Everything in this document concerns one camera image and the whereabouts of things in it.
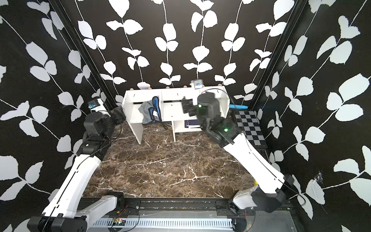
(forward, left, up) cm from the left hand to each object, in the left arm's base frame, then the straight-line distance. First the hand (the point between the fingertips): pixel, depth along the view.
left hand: (116, 106), depth 70 cm
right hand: (-3, -37, +10) cm, 39 cm away
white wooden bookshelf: (+12, -25, -9) cm, 29 cm away
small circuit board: (-44, +1, -38) cm, 58 cm away
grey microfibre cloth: (+3, -11, -7) cm, 14 cm away
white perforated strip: (-47, -44, -37) cm, 74 cm away
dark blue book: (0, -37, -14) cm, 40 cm away
